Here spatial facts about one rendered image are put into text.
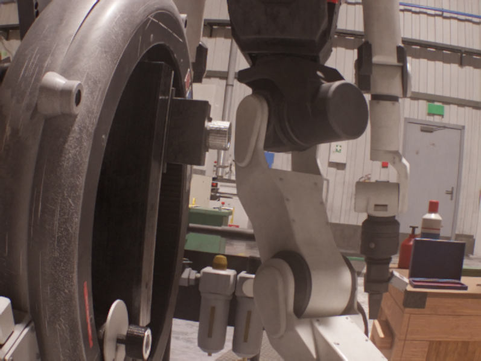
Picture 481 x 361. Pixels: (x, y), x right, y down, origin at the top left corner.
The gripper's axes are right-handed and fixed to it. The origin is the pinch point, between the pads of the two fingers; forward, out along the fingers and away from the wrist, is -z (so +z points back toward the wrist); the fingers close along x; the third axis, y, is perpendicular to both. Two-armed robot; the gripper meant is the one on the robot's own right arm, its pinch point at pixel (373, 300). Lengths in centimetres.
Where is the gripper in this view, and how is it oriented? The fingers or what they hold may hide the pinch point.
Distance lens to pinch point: 156.8
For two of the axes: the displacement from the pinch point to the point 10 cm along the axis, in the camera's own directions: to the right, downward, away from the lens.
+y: -9.9, -0.4, 1.6
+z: 0.2, -10.0, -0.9
